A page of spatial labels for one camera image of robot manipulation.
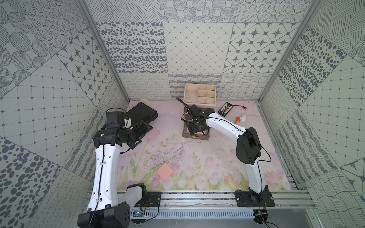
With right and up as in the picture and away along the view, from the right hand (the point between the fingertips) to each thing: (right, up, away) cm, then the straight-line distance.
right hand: (198, 130), depth 92 cm
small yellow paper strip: (-46, +23, +31) cm, 60 cm away
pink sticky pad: (-21, -24, -9) cm, 33 cm away
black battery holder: (+25, +16, +23) cm, 38 cm away
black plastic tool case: (-43, +12, +16) cm, 47 cm away
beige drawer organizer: (+2, +23, -1) cm, 23 cm away
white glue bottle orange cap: (+35, +7, +15) cm, 38 cm away
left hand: (-26, +2, -21) cm, 34 cm away
